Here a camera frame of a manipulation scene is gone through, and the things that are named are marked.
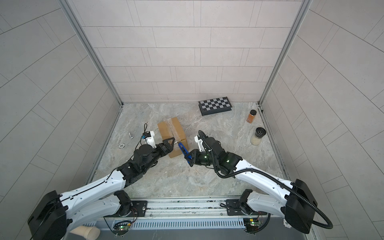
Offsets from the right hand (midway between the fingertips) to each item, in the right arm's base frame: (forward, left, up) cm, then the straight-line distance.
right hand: (184, 161), depth 70 cm
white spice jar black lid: (+16, -43, -13) cm, 48 cm away
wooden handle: (-24, +40, -11) cm, 48 cm away
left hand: (+11, +5, +1) cm, 12 cm away
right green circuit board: (-24, -30, -18) cm, 43 cm away
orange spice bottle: (+33, -44, -9) cm, 55 cm away
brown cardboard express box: (+20, +7, -1) cm, 21 cm away
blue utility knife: (+3, -1, +1) cm, 4 cm away
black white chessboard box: (+48, -21, -13) cm, 54 cm away
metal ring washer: (+20, +41, -15) cm, 48 cm away
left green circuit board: (-22, +28, -13) cm, 38 cm away
